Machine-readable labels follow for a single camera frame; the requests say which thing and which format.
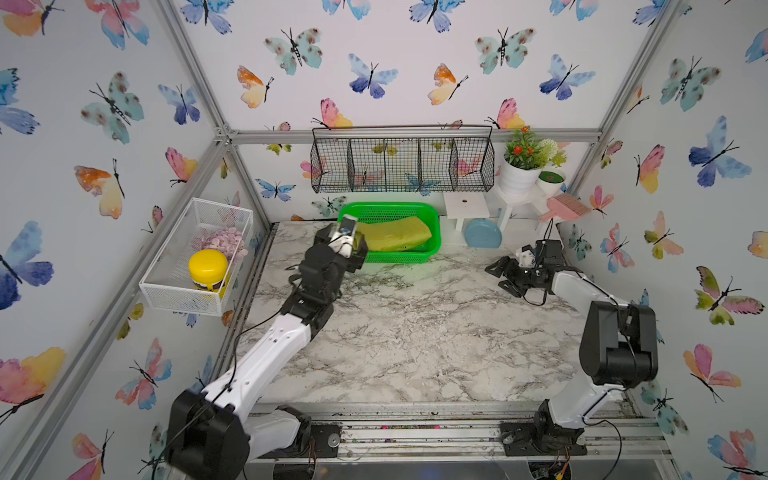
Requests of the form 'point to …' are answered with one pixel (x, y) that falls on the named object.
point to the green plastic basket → (428, 214)
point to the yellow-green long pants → (394, 233)
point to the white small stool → (465, 205)
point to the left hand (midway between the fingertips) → (346, 227)
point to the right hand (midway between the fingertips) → (496, 271)
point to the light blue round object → (483, 233)
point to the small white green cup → (550, 182)
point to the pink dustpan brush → (566, 207)
